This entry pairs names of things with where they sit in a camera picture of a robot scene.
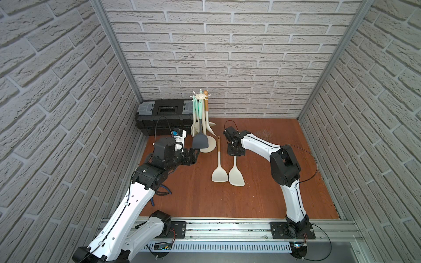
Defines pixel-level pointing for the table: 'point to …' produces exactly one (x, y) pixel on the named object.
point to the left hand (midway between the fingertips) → (196, 147)
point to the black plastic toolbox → (159, 117)
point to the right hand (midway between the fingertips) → (235, 152)
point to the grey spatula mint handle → (200, 141)
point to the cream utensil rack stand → (212, 143)
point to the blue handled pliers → (161, 190)
